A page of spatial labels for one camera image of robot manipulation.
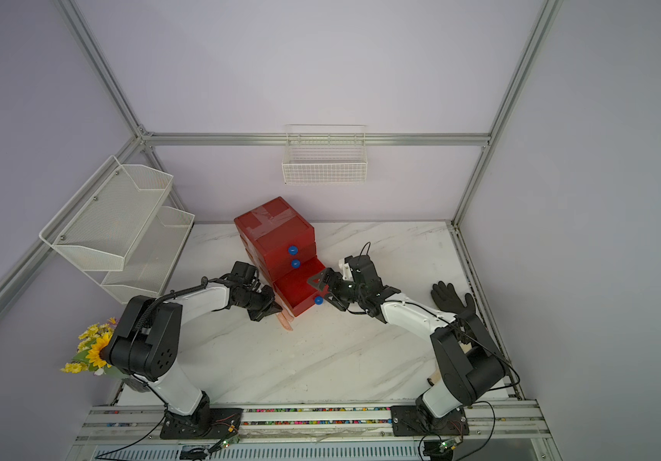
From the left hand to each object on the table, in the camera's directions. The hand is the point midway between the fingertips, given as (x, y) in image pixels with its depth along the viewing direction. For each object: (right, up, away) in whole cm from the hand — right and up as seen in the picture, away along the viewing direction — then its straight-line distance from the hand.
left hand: (282, 309), depth 92 cm
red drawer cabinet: (+1, +22, -6) cm, 22 cm away
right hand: (+12, +7, -8) cm, 16 cm away
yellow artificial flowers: (-35, 0, -31) cm, 47 cm away
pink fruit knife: (0, -4, 0) cm, 4 cm away
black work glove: (+55, +2, +3) cm, 55 cm away
